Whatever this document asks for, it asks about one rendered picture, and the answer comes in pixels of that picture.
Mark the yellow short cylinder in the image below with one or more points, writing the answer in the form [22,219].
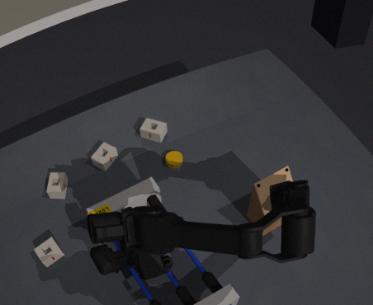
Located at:
[174,159]

